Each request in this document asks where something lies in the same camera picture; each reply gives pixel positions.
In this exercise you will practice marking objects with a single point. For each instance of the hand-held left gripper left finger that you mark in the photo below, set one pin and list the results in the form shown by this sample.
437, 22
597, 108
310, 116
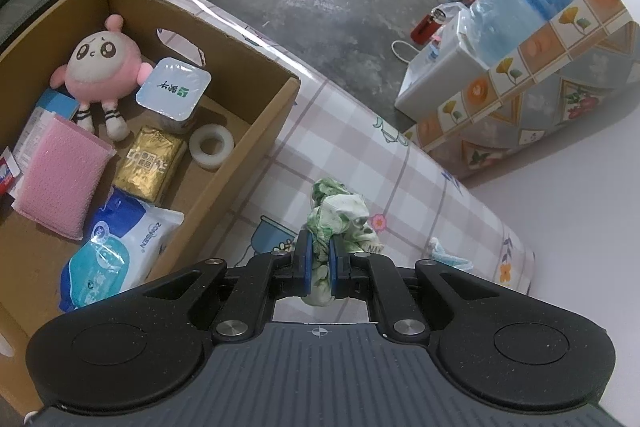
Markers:
305, 264

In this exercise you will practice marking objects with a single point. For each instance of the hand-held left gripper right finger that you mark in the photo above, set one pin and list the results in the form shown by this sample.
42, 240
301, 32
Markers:
337, 267

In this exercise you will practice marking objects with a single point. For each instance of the green white floral cloth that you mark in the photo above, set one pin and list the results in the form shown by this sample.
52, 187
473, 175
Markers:
340, 212

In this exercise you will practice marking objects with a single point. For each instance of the brown cardboard box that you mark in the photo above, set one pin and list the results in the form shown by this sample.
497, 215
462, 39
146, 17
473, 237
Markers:
235, 167

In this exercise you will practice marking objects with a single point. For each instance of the white tape roll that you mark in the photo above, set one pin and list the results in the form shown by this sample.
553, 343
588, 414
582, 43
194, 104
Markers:
200, 153

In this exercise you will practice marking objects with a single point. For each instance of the blue white wet wipes pack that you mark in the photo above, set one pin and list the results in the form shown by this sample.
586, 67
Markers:
120, 247

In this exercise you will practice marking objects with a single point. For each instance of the white yogurt cup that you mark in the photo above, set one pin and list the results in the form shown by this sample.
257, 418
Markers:
172, 89

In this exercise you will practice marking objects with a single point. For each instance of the pink ribbed roll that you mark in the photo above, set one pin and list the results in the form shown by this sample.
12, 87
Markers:
60, 177

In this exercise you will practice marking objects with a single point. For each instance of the pink round plush toy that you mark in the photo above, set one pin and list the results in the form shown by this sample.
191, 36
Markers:
100, 67

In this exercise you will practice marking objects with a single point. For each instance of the blue white carton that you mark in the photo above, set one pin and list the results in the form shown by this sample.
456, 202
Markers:
52, 102

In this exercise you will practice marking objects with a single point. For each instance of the teal cloth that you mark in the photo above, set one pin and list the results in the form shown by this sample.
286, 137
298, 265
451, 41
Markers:
450, 257

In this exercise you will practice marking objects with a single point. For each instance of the plaid tablecloth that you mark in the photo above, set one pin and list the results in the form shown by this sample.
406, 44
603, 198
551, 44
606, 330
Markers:
350, 142

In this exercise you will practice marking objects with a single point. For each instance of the white water dispenser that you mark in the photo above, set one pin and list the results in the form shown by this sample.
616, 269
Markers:
440, 82

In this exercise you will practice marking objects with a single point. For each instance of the red bottle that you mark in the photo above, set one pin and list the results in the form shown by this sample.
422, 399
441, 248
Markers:
425, 27

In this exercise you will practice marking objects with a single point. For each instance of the floral patterned board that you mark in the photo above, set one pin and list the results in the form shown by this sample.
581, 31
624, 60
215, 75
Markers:
550, 97

